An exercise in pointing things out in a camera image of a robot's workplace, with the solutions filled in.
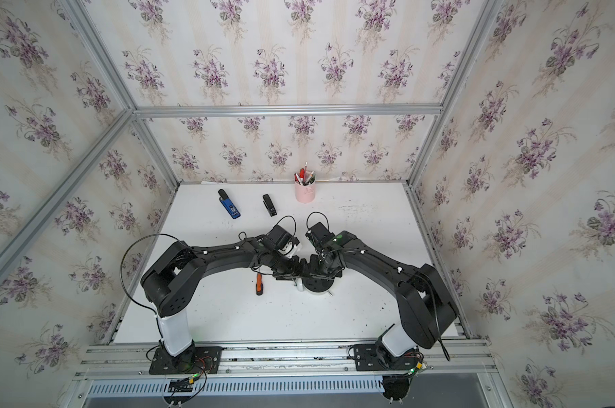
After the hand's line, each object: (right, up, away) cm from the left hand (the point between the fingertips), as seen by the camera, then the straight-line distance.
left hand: (307, 279), depth 86 cm
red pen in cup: (-1, +40, +22) cm, 46 cm away
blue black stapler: (-33, +25, +21) cm, 46 cm away
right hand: (+4, +2, -2) cm, 5 cm away
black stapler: (-16, +26, +21) cm, 37 cm away
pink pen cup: (-1, +31, +22) cm, 38 cm away
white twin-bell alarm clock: (+3, -1, -3) cm, 4 cm away
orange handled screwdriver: (-17, -2, 0) cm, 17 cm away
